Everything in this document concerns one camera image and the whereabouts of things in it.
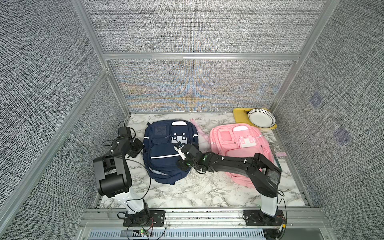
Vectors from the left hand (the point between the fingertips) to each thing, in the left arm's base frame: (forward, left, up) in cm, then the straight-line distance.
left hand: (144, 145), depth 95 cm
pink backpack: (+1, -63, 0) cm, 63 cm away
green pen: (-13, -83, -5) cm, 84 cm away
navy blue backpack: (-8, -11, 0) cm, 13 cm away
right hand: (-11, -22, +4) cm, 25 cm away
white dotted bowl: (+24, -86, -5) cm, 89 cm away
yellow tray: (+27, -70, -5) cm, 76 cm away
